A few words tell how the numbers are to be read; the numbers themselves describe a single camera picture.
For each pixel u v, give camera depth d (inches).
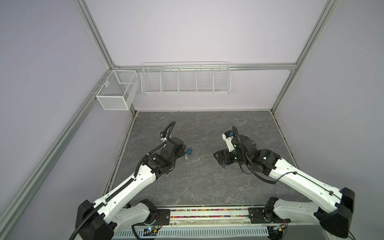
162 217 29.0
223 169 35.6
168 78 38.9
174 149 22.1
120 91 40.5
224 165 35.9
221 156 25.8
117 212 16.6
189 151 38.1
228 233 62.1
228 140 25.8
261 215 29.0
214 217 29.7
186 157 37.1
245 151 21.0
